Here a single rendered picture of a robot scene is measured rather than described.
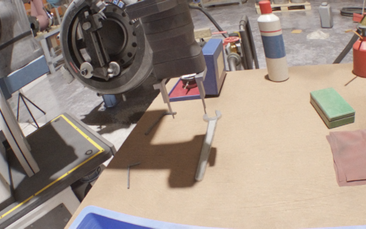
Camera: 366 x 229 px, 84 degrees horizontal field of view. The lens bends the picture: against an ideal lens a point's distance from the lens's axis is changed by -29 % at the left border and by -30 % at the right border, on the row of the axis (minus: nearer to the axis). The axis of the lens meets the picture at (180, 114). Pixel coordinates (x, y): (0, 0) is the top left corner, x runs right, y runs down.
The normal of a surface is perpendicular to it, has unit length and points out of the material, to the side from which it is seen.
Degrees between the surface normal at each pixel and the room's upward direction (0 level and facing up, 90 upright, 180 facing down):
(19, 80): 90
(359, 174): 4
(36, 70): 90
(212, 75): 90
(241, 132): 0
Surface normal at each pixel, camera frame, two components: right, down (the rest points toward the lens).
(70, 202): 0.64, 0.19
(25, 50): 0.67, -0.23
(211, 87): -0.29, 0.51
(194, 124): -0.26, -0.86
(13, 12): 0.94, -0.10
